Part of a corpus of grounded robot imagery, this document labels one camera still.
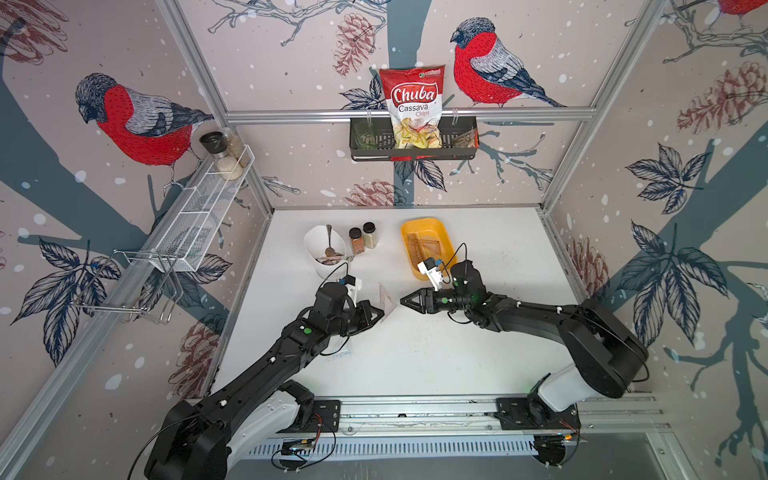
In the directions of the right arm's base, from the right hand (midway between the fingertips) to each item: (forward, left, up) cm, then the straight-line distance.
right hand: (405, 301), depth 81 cm
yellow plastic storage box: (+35, -10, -9) cm, 37 cm away
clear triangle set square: (-10, +17, -13) cm, 23 cm away
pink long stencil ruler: (+27, -4, -11) cm, 30 cm away
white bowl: (+18, +28, +3) cm, 34 cm away
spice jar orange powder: (+25, +17, -7) cm, 31 cm away
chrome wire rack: (-11, +54, +24) cm, 61 cm away
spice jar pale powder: (+28, +13, -5) cm, 31 cm away
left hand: (-3, +4, +2) cm, 6 cm away
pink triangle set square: (0, +5, -2) cm, 6 cm away
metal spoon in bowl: (+21, +27, -7) cm, 35 cm away
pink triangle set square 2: (+30, -10, -12) cm, 34 cm away
